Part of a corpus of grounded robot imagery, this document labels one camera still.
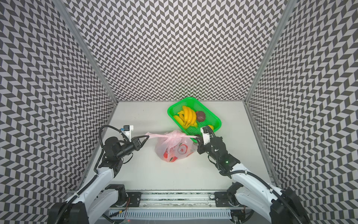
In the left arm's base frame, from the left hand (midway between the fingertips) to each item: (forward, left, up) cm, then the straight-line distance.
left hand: (148, 136), depth 79 cm
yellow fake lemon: (+18, -40, -18) cm, 48 cm away
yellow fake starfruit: (+22, -16, -13) cm, 30 cm away
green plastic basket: (+29, -12, -10) cm, 33 cm away
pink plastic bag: (-5, -14, -1) cm, 15 cm away
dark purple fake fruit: (+23, -32, -11) cm, 41 cm away
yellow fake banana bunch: (+19, -22, -8) cm, 30 cm away
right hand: (-1, -28, -4) cm, 29 cm away
